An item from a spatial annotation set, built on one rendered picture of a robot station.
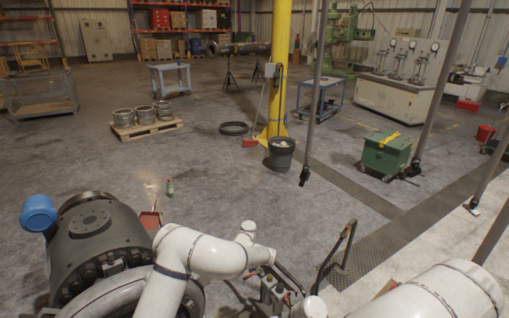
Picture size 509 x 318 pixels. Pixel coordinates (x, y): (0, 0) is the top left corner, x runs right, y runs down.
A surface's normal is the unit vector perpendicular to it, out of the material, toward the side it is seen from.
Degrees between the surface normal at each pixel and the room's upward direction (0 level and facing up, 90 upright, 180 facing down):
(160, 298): 47
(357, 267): 0
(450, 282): 5
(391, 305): 37
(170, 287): 56
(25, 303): 0
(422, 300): 9
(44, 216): 90
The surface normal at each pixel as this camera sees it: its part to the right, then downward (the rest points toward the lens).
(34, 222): 0.62, 0.38
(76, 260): -0.27, -0.72
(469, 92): -0.85, 0.23
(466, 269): 0.00, -0.96
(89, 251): -0.10, -0.83
